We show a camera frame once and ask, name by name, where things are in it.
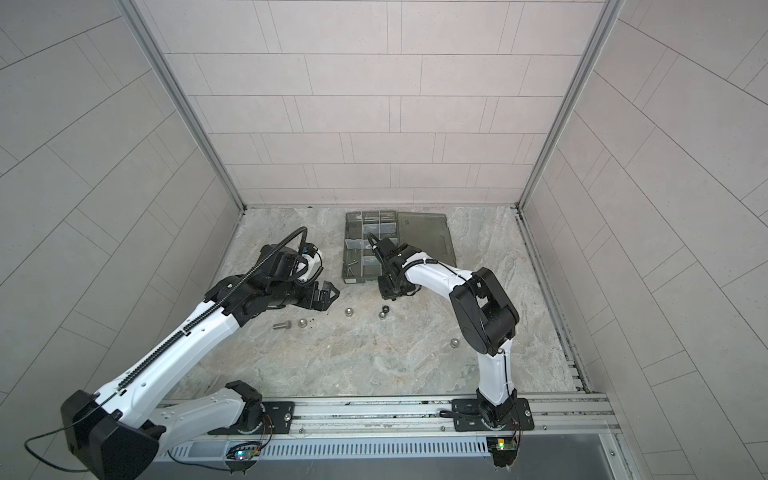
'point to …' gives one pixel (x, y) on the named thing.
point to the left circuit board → (244, 454)
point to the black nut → (385, 308)
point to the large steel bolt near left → (282, 325)
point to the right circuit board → (505, 443)
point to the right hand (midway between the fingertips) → (388, 293)
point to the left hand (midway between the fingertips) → (334, 288)
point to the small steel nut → (381, 314)
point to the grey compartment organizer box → (428, 233)
